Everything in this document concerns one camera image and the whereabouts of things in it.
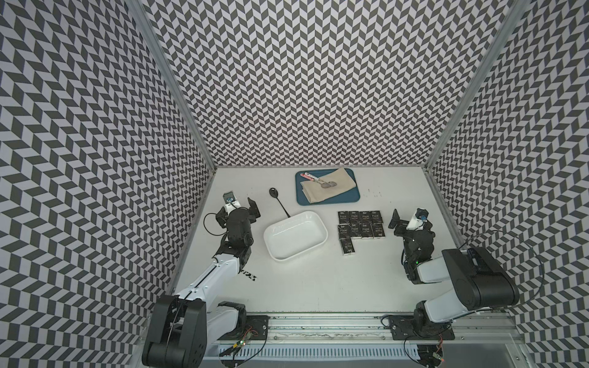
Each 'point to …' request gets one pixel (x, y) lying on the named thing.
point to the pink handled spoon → (323, 185)
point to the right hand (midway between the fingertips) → (406, 214)
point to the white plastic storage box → (294, 236)
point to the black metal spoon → (274, 192)
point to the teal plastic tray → (347, 196)
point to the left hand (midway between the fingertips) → (237, 203)
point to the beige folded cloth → (314, 191)
